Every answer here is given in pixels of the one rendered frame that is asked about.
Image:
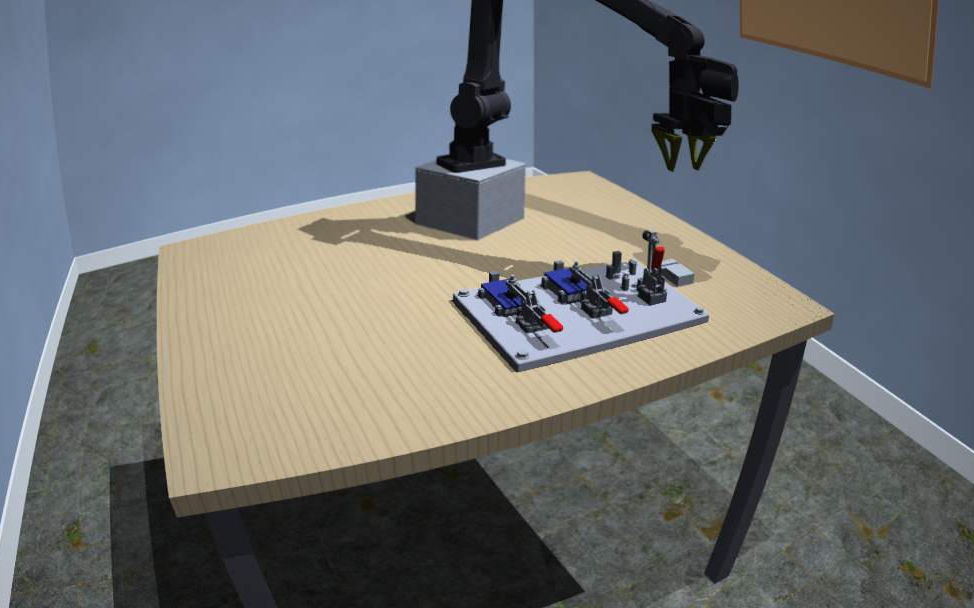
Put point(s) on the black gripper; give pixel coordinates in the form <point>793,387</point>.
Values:
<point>692,129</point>

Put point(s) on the blue rectangular block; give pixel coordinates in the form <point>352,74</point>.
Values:
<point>561,280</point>
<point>497,292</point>

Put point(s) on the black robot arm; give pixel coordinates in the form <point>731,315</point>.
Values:
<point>475,107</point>

